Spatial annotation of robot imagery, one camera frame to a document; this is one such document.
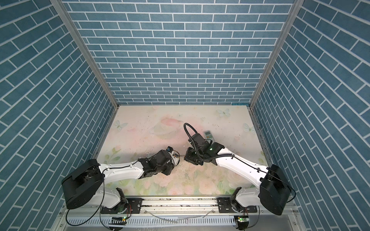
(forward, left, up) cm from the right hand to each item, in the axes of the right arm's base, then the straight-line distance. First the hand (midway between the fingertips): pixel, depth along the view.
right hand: (182, 157), depth 78 cm
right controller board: (-24, -34, -18) cm, 45 cm away
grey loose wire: (-25, -12, -13) cm, 30 cm away
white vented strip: (-26, -19, -14) cm, 35 cm away
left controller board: (-30, +30, -15) cm, 44 cm away
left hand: (-1, +7, -13) cm, 15 cm away
